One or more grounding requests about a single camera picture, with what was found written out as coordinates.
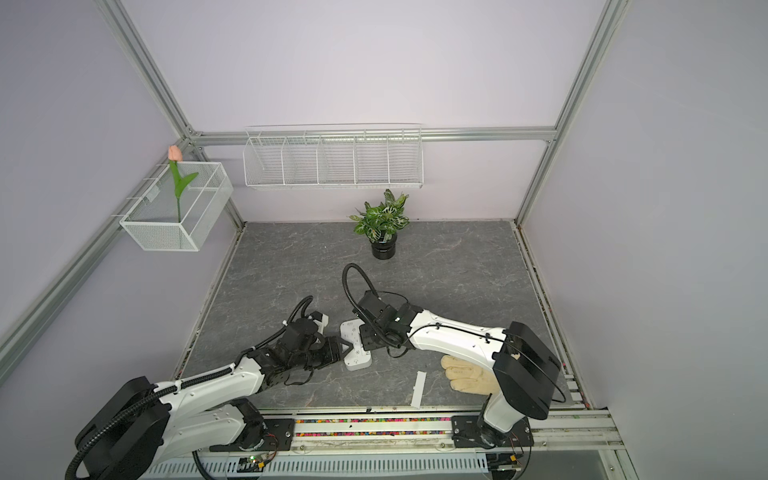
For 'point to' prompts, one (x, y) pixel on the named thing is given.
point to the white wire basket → (152, 221)
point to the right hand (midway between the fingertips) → (368, 334)
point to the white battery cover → (418, 389)
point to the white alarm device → (358, 358)
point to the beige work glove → (467, 376)
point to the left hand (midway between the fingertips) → (348, 352)
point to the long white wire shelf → (329, 156)
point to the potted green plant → (380, 224)
